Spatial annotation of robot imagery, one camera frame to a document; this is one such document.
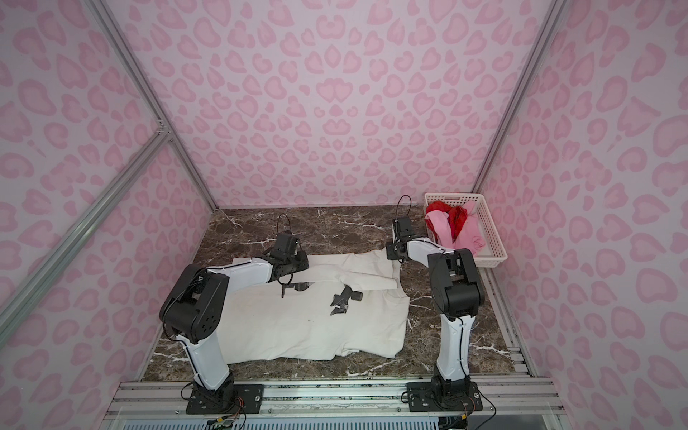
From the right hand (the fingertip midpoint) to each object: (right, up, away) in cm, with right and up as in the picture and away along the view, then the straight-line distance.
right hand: (395, 247), depth 104 cm
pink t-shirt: (+29, +4, +2) cm, 30 cm away
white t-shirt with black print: (-22, -19, -13) cm, 32 cm away
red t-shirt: (+25, +11, +2) cm, 28 cm away
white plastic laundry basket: (+36, -1, -4) cm, 37 cm away
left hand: (-33, -3, -5) cm, 34 cm away
